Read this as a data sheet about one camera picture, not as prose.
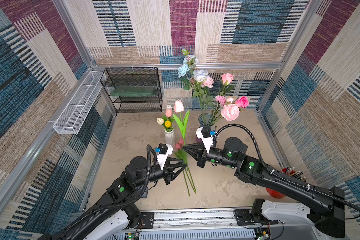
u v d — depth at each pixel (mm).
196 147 558
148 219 732
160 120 760
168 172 540
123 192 490
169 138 889
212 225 729
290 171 743
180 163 627
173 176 573
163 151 545
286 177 450
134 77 1021
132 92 957
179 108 516
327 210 393
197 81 727
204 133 512
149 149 507
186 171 896
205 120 890
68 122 698
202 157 524
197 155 554
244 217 729
